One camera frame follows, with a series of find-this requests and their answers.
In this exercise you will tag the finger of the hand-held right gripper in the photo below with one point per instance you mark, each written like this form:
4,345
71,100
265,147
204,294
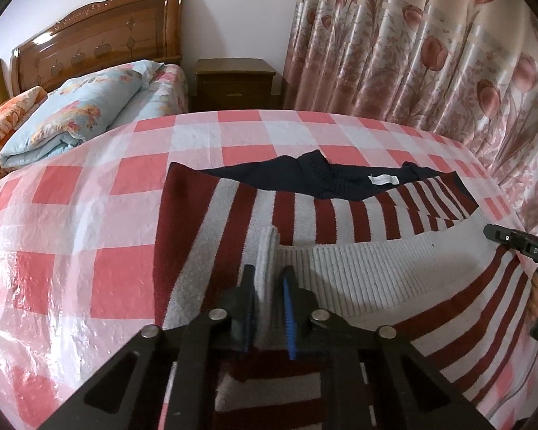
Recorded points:
502,234

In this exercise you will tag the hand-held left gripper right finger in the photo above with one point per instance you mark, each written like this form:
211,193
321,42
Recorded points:
289,313

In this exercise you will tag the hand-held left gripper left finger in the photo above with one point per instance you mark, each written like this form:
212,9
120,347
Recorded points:
249,322

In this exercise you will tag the red grey striped knit sweater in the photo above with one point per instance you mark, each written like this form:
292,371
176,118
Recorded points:
363,268

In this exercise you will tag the pink white checked bed cover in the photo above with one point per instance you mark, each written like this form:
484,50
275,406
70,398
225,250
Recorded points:
71,233

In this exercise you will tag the pink tulip print curtain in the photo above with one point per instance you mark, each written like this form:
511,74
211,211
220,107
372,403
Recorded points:
408,53

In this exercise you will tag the wooden nightstand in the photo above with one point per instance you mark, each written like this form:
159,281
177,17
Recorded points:
233,89

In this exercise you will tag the pink floral bed sheet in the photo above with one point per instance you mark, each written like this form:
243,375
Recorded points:
166,94

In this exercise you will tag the light blue floral quilt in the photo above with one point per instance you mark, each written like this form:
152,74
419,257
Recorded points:
71,112

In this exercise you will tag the orange floral quilt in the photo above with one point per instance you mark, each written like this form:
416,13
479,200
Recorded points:
4,125

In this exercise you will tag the large carved wooden headboard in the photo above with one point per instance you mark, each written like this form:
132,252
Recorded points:
94,40

